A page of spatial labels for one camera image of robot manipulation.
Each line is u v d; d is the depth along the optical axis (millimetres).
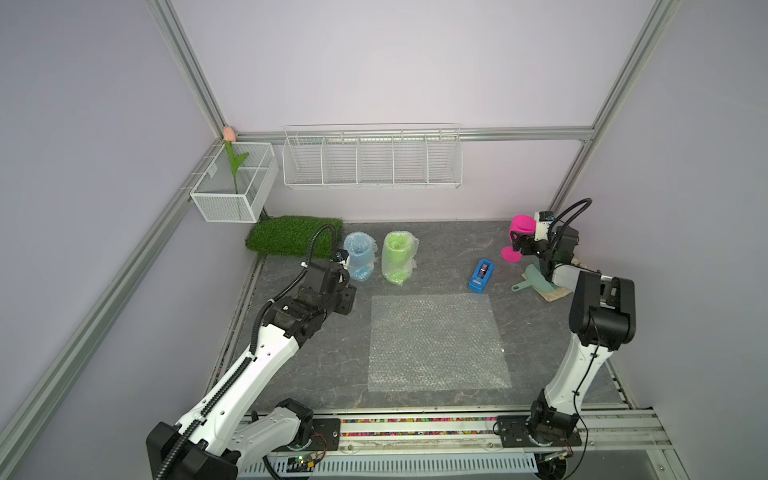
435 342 888
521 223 986
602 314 553
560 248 792
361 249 951
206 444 378
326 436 736
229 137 896
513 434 735
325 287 562
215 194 792
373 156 992
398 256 941
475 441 736
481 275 1015
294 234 1122
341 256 656
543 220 873
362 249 944
